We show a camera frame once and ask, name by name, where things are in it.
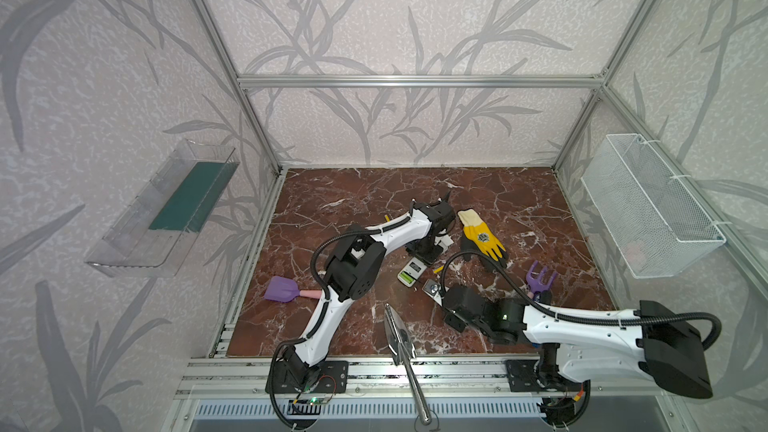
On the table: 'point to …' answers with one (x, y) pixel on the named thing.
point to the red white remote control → (412, 272)
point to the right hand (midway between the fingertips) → (442, 288)
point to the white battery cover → (447, 240)
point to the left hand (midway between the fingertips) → (429, 253)
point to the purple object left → (282, 289)
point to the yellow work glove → (479, 238)
